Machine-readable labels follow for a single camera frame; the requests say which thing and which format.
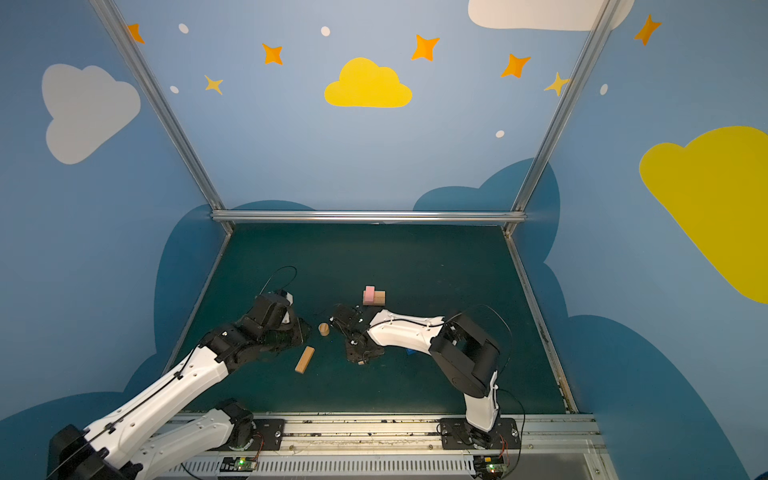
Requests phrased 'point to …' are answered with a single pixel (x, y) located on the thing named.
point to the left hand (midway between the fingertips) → (314, 331)
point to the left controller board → (238, 464)
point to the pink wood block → (369, 295)
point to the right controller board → (488, 466)
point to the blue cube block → (410, 352)
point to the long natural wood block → (305, 360)
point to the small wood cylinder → (324, 329)
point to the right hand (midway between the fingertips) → (360, 352)
